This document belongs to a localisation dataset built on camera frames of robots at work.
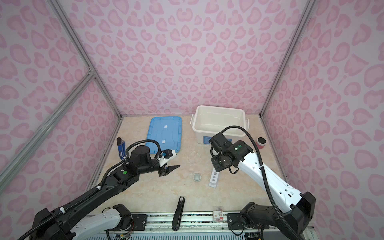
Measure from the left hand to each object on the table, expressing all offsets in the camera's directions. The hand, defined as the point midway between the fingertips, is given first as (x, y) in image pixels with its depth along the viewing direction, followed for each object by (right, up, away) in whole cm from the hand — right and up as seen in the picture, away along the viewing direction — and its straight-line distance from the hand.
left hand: (177, 157), depth 74 cm
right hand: (+21, -3, 0) cm, 21 cm away
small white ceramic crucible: (+10, -14, +13) cm, 22 cm away
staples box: (+20, -28, +1) cm, 35 cm away
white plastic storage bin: (+18, +19, +31) cm, 41 cm away
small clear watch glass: (+6, -11, +18) cm, 22 cm away
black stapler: (0, -29, +2) cm, 30 cm away
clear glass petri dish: (+8, -4, +22) cm, 24 cm away
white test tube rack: (+19, -14, +10) cm, 26 cm away
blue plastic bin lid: (-12, +12, +37) cm, 40 cm away
